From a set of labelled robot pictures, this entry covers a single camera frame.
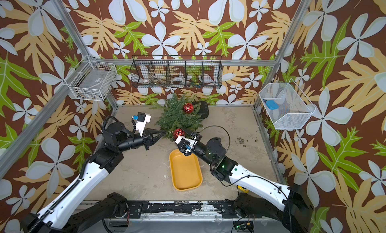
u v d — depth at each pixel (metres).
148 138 0.57
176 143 0.54
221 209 0.75
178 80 0.99
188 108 0.72
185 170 0.87
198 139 0.59
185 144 0.52
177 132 0.62
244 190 0.78
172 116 0.77
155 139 0.63
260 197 0.47
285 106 0.83
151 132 0.60
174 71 0.96
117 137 0.51
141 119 0.58
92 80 0.85
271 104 0.86
